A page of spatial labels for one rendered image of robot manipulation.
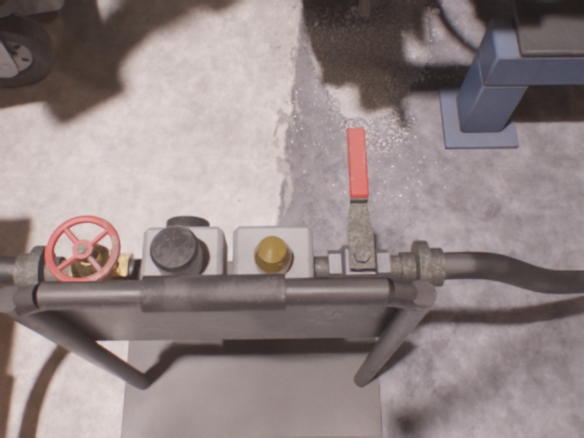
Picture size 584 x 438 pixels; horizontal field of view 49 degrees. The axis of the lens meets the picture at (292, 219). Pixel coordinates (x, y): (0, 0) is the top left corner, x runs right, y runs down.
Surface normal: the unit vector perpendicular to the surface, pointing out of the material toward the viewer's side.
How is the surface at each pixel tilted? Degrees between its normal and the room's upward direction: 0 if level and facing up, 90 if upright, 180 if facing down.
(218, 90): 0
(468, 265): 15
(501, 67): 90
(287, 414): 0
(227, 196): 0
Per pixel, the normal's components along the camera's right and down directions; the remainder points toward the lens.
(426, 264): 0.00, -0.22
